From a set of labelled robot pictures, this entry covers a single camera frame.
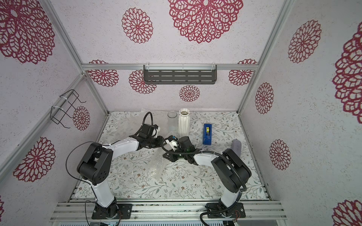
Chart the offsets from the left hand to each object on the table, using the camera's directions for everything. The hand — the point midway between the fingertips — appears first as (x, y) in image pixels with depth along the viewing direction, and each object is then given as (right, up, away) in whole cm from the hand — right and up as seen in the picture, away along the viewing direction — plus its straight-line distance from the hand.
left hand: (166, 143), depth 94 cm
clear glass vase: (+4, +11, +8) cm, 14 cm away
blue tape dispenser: (+29, +6, +7) cm, 30 cm away
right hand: (-1, -6, -7) cm, 9 cm away
